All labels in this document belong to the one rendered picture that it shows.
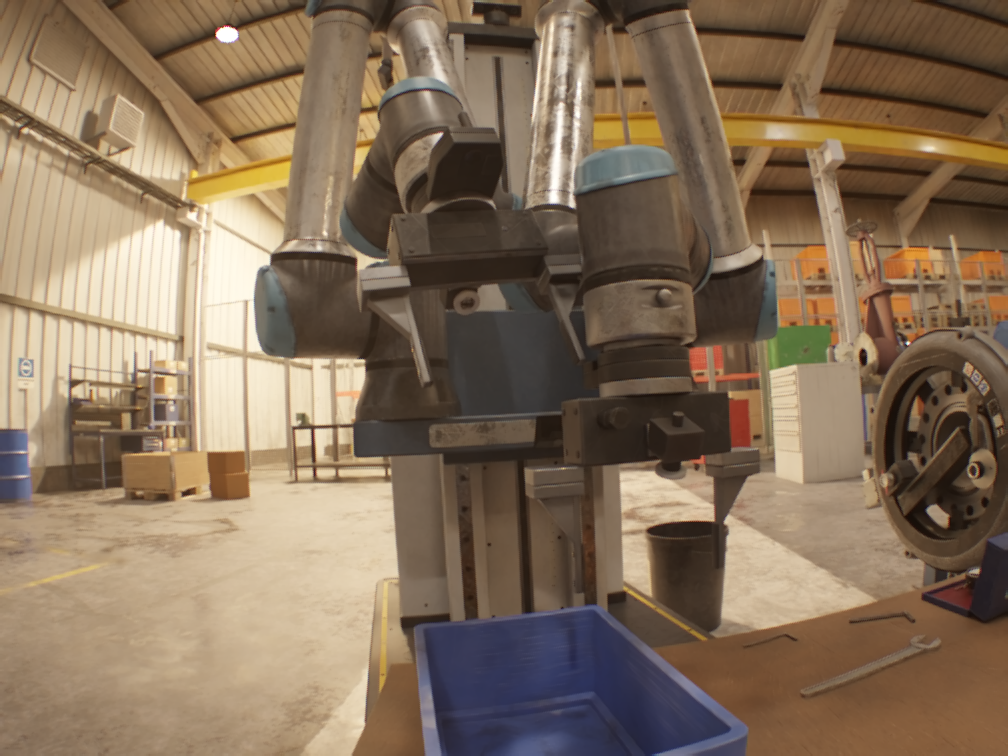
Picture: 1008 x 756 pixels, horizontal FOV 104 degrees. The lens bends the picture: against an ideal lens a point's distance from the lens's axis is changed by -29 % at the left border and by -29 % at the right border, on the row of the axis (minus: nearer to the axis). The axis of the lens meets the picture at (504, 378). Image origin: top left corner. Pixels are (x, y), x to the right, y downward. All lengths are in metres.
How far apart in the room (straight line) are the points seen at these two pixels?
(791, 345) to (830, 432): 3.58
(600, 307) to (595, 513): 0.81
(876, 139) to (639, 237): 11.12
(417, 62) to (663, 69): 0.40
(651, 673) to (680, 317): 0.29
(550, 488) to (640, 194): 0.23
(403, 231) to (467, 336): 0.65
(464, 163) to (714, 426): 0.29
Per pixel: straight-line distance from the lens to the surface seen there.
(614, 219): 0.43
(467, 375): 1.08
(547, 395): 1.11
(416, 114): 0.57
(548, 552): 1.23
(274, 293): 0.86
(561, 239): 0.59
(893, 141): 11.74
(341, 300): 0.88
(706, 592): 2.00
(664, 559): 1.96
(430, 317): 0.94
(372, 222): 0.64
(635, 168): 0.45
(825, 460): 5.73
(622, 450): 0.42
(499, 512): 1.18
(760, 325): 1.02
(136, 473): 7.21
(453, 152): 0.46
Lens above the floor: 0.80
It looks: 4 degrees up
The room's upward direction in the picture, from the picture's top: 3 degrees counter-clockwise
